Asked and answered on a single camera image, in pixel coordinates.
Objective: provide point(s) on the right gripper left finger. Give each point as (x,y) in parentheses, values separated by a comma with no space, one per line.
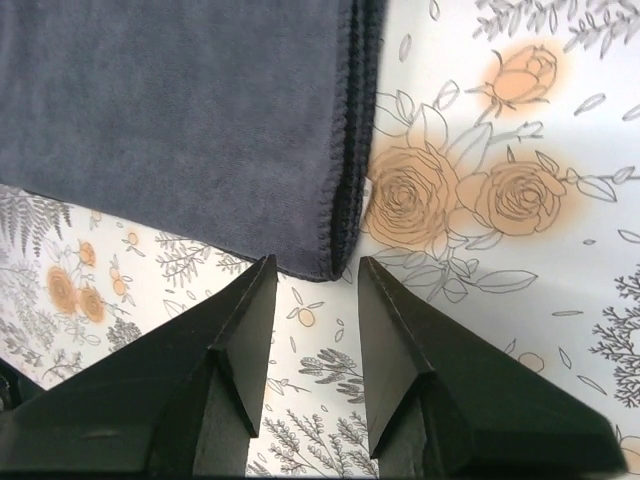
(184,399)

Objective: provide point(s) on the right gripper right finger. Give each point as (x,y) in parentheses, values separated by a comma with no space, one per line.
(440,400)

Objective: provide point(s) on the grey cloth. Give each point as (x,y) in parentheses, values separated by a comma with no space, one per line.
(242,124)

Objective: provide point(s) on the floral table mat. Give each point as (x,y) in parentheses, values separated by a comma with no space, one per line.
(502,187)

